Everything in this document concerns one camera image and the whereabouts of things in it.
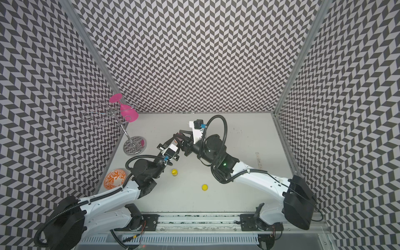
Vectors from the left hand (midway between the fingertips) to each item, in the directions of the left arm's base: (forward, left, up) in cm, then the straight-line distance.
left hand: (178, 134), depth 68 cm
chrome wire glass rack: (+26, +53, -15) cm, 61 cm away
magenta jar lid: (-2, -1, +2) cm, 3 cm away
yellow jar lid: (-13, -11, -32) cm, 36 cm away
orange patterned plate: (-9, +39, -29) cm, 49 cm away
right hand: (-3, 0, +1) cm, 3 cm away
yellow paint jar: (-6, +6, -29) cm, 30 cm away
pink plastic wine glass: (+22, +34, -10) cm, 42 cm away
